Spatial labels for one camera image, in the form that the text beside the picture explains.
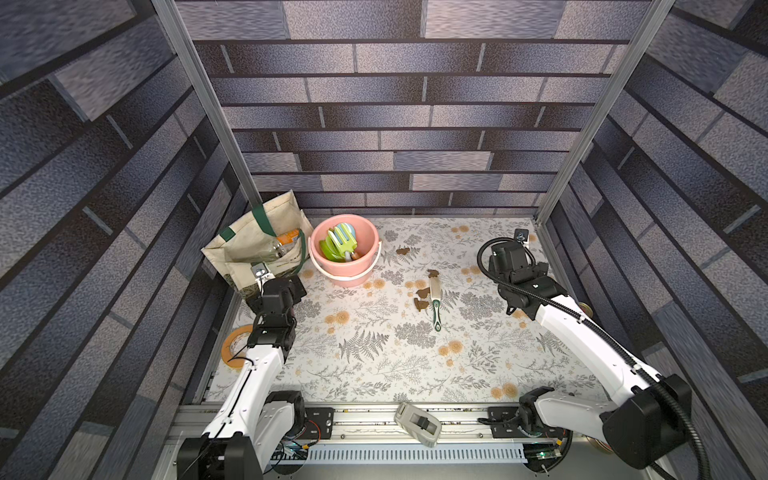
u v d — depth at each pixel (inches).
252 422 17.3
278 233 40.9
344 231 38.3
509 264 23.5
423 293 38.4
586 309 32.4
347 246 38.3
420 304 37.3
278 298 24.0
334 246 37.3
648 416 15.0
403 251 43.3
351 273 35.3
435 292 38.3
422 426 27.4
